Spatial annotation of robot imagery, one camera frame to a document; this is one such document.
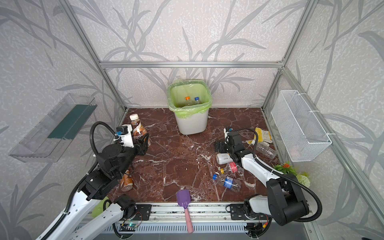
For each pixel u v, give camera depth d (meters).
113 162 0.47
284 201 0.41
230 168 0.85
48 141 0.64
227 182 0.79
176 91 0.96
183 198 0.78
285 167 0.71
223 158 0.86
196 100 1.04
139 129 0.63
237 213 0.74
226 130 0.80
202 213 0.75
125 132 0.56
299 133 0.64
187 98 1.02
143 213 0.73
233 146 0.68
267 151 0.91
